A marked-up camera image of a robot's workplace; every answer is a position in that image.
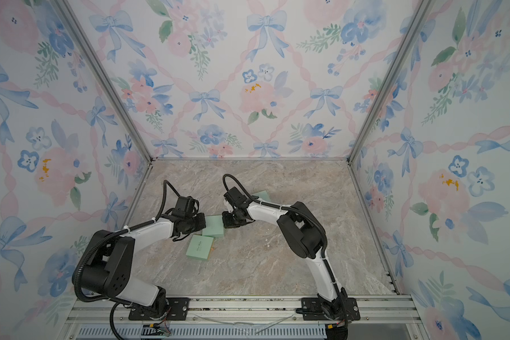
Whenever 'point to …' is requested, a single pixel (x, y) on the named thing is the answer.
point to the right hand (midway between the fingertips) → (224, 225)
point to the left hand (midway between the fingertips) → (206, 221)
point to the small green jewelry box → (200, 247)
